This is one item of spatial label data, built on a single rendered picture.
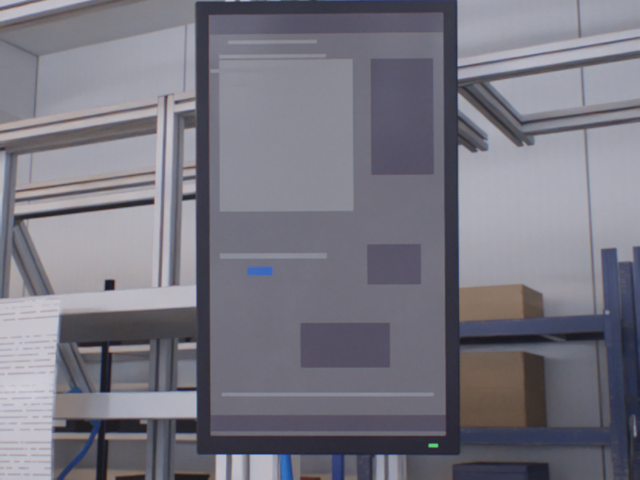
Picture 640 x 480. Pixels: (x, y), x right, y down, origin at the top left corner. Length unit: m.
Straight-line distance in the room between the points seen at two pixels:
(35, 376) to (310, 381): 0.59
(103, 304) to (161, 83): 4.42
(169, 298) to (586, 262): 3.35
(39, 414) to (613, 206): 3.56
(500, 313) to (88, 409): 2.89
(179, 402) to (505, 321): 2.85
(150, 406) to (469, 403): 2.86
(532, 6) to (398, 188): 4.07
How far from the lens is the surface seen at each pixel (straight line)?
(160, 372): 2.15
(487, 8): 5.21
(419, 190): 1.11
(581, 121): 2.39
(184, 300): 1.56
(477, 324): 4.31
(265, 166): 1.11
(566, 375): 4.71
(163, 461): 2.14
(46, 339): 1.59
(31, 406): 1.59
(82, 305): 1.69
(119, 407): 1.62
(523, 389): 4.26
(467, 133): 2.41
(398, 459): 1.89
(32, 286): 2.72
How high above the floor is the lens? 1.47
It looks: 11 degrees up
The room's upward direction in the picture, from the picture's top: straight up
